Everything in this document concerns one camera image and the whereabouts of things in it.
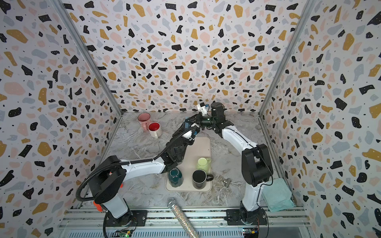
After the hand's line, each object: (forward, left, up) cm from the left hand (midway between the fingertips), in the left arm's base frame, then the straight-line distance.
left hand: (186, 123), depth 80 cm
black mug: (-23, -7, -18) cm, 30 cm away
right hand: (+1, 0, 0) cm, 1 cm away
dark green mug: (-23, +6, -16) cm, 29 cm away
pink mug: (+21, +33, -18) cm, 43 cm away
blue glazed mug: (0, 0, -1) cm, 1 cm away
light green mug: (-15, -10, -18) cm, 25 cm away
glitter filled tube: (-35, +7, -23) cm, 42 cm away
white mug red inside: (+15, +25, -22) cm, 37 cm away
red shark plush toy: (-34, +45, -25) cm, 62 cm away
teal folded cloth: (-30, -50, -27) cm, 64 cm away
